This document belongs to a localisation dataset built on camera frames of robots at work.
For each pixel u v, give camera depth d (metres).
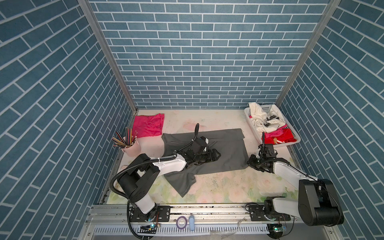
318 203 0.42
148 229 0.71
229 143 0.99
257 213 0.74
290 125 0.99
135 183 0.44
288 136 0.94
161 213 0.74
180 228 0.71
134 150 0.91
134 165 0.44
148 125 1.05
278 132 0.94
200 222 0.72
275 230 0.70
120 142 0.88
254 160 0.83
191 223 0.69
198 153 0.70
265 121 1.04
